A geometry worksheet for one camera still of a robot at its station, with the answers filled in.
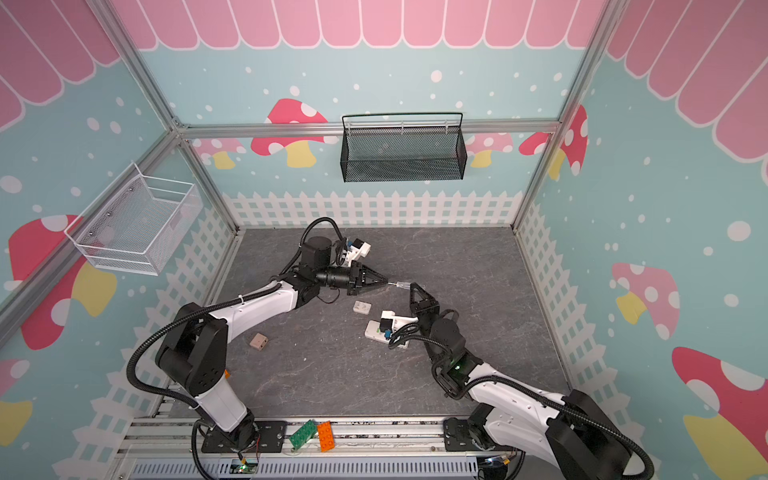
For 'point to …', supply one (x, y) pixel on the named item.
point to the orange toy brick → (326, 436)
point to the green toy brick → (304, 434)
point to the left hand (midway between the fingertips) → (385, 288)
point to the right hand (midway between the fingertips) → (421, 281)
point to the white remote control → (372, 332)
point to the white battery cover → (362, 307)
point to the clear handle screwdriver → (402, 285)
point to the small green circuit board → (244, 466)
